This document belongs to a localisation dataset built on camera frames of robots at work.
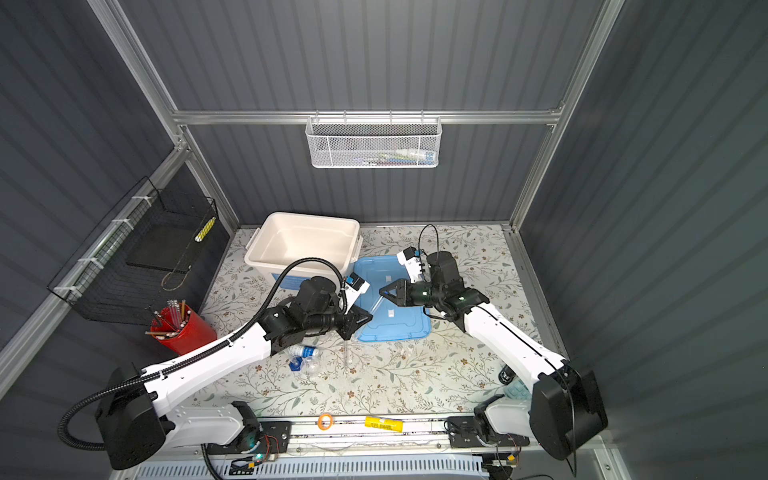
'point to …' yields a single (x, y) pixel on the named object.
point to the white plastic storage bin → (281, 239)
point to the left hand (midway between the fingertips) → (371, 315)
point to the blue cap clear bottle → (304, 358)
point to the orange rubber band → (325, 421)
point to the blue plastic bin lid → (390, 320)
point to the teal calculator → (518, 390)
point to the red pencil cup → (180, 329)
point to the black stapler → (507, 375)
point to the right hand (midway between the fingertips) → (385, 295)
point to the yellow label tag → (392, 424)
